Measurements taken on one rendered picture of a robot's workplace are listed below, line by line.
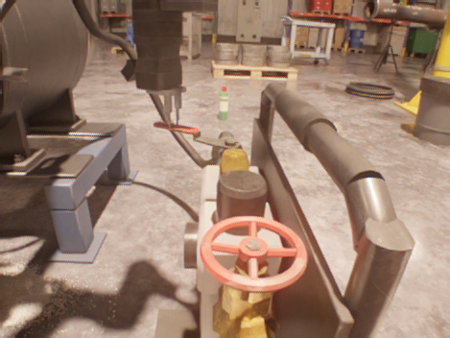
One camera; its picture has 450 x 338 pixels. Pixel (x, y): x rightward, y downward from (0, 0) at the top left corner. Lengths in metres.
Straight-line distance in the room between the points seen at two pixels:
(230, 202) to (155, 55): 0.27
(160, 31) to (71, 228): 0.66
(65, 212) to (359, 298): 0.83
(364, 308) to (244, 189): 0.14
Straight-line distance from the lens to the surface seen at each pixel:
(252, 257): 0.20
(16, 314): 0.92
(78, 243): 0.98
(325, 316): 0.20
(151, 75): 0.46
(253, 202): 0.26
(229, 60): 4.49
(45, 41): 1.02
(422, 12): 7.68
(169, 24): 0.46
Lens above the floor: 0.64
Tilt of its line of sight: 26 degrees down
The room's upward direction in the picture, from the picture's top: 3 degrees clockwise
